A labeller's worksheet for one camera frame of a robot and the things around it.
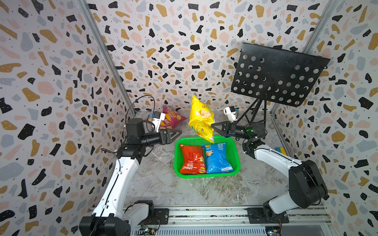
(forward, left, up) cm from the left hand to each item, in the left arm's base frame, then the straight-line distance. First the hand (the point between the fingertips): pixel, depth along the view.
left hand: (178, 133), depth 68 cm
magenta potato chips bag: (+30, +9, -24) cm, 40 cm away
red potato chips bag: (-1, -6, -25) cm, 26 cm away
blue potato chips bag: (-2, -20, -24) cm, 32 cm away
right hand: (-1, -16, +3) cm, 16 cm away
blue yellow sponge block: (+8, -64, -30) cm, 72 cm away
